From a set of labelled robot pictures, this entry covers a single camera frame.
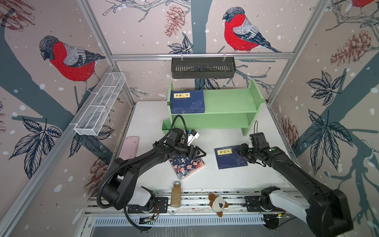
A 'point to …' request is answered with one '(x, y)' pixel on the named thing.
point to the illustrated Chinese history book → (184, 166)
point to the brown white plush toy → (218, 204)
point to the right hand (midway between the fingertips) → (237, 153)
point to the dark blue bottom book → (227, 157)
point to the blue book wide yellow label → (187, 110)
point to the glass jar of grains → (175, 199)
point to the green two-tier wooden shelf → (223, 108)
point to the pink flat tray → (130, 147)
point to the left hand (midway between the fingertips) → (202, 155)
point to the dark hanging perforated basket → (203, 67)
